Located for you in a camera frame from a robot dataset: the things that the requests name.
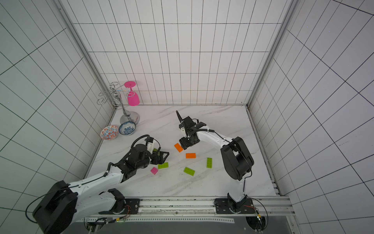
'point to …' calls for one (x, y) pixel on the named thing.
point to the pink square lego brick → (154, 170)
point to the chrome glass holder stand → (127, 117)
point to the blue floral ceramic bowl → (127, 128)
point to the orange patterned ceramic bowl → (109, 132)
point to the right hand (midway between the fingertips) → (187, 140)
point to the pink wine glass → (133, 98)
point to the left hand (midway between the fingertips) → (161, 155)
